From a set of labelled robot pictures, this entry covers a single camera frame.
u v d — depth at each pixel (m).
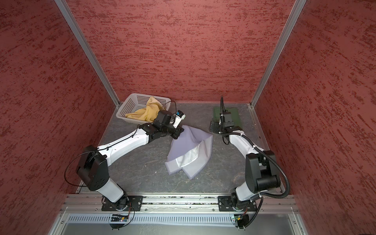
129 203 0.74
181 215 0.75
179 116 0.74
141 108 1.17
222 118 0.71
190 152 0.85
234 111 1.16
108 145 0.49
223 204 0.74
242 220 0.71
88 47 0.87
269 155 0.44
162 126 0.65
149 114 0.97
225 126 0.71
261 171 0.45
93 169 0.43
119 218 0.72
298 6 0.71
